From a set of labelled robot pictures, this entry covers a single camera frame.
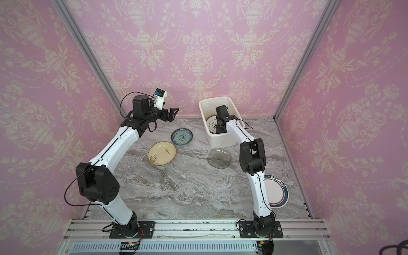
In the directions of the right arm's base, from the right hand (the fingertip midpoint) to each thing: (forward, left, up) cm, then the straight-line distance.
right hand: (217, 123), depth 105 cm
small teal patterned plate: (-3, +25, -9) cm, 26 cm away
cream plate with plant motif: (-16, +37, -9) cm, 41 cm away
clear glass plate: (-20, 0, -10) cm, 23 cm away
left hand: (-7, +25, +23) cm, 35 cm away
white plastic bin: (+9, +6, +6) cm, 12 cm away
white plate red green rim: (-43, -30, -11) cm, 53 cm away
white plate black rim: (+6, +3, -5) cm, 9 cm away
